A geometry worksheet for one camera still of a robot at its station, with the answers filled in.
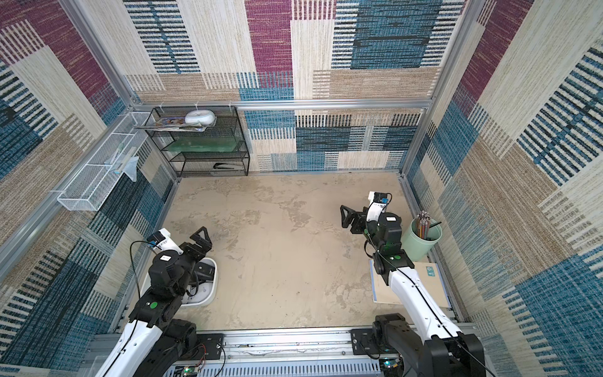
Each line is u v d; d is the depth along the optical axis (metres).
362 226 0.71
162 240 0.64
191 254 0.68
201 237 0.70
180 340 0.63
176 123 0.92
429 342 0.41
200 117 0.89
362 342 0.73
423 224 0.81
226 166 1.12
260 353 0.73
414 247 0.81
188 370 0.71
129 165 0.79
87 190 0.70
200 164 1.19
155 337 0.52
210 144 0.97
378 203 0.68
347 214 0.73
